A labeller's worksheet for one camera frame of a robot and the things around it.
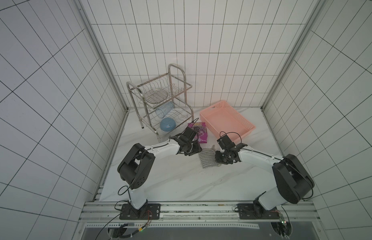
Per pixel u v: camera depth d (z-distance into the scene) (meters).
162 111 1.13
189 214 0.73
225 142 0.72
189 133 0.73
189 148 0.77
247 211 0.71
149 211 0.72
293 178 0.44
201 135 0.97
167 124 0.99
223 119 1.10
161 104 0.78
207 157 0.90
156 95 0.90
